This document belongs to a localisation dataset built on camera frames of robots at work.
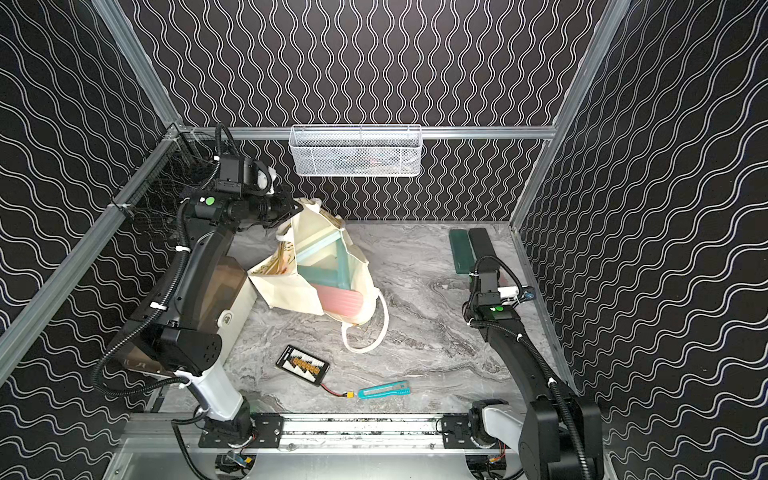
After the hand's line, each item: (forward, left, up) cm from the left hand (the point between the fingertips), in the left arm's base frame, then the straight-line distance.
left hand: (301, 197), depth 74 cm
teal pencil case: (-4, -7, -27) cm, 28 cm away
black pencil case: (+21, -56, -36) cm, 70 cm away
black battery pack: (-29, 0, -36) cm, 46 cm away
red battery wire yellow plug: (-35, -14, -37) cm, 53 cm away
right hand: (-6, -51, -22) cm, 55 cm away
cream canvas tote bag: (-13, +8, -20) cm, 25 cm away
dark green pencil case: (+16, -49, -36) cm, 63 cm away
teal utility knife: (-33, -23, -38) cm, 56 cm away
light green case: (+7, 0, -33) cm, 34 cm away
